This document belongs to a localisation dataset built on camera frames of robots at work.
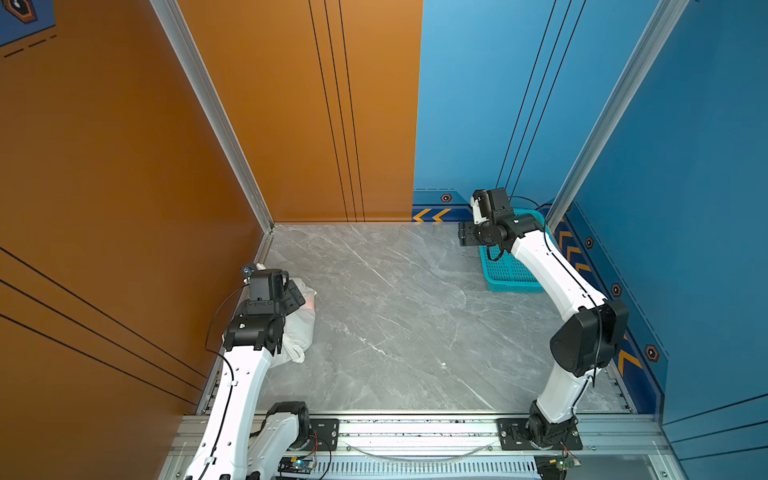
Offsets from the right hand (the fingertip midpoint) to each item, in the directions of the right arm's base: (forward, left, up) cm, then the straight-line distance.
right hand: (468, 232), depth 87 cm
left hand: (-20, +51, -1) cm, 55 cm away
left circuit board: (-54, +46, -24) cm, 74 cm away
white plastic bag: (-23, +49, -13) cm, 56 cm away
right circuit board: (-54, -15, -24) cm, 61 cm away
